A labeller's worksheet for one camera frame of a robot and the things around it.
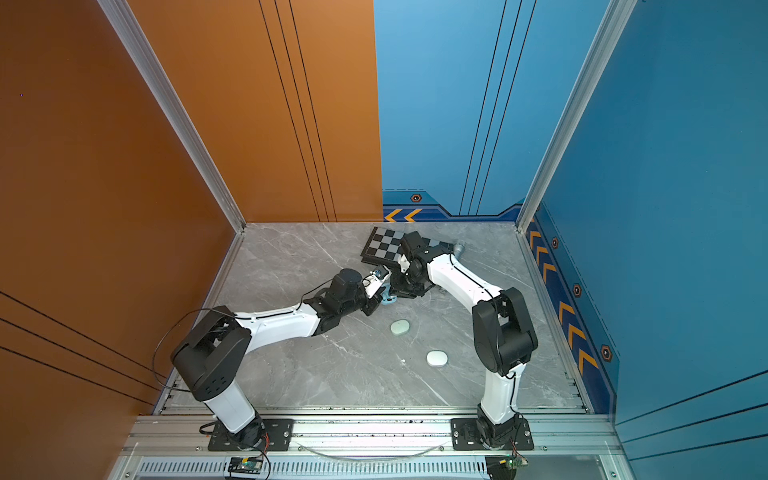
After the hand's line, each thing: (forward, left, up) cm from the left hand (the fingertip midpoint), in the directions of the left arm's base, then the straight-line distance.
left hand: (384, 284), depth 89 cm
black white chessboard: (+21, +1, -7) cm, 23 cm away
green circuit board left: (-44, +33, -15) cm, 56 cm away
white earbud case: (-9, -5, -10) cm, 15 cm away
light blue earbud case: (-4, -1, -1) cm, 5 cm away
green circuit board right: (-43, -32, -10) cm, 54 cm away
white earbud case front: (-19, -16, -10) cm, 26 cm away
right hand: (-2, -2, -2) cm, 3 cm away
